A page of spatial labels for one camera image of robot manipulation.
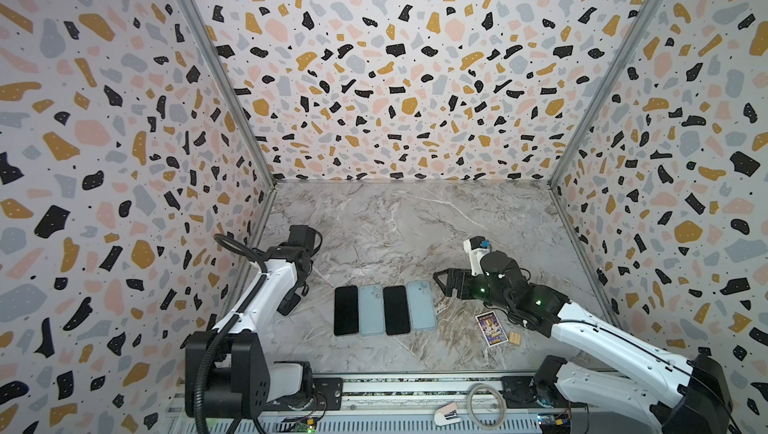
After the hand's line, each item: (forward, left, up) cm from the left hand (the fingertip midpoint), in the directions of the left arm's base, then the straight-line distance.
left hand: (289, 273), depth 83 cm
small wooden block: (-16, -62, -9) cm, 65 cm away
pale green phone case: (-6, -22, -10) cm, 25 cm away
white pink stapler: (-33, -42, -8) cm, 54 cm away
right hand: (-5, -41, +8) cm, 42 cm away
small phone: (-7, -30, -11) cm, 32 cm away
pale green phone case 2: (-5, -37, -12) cm, 39 cm away
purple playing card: (-13, -56, -10) cm, 59 cm away
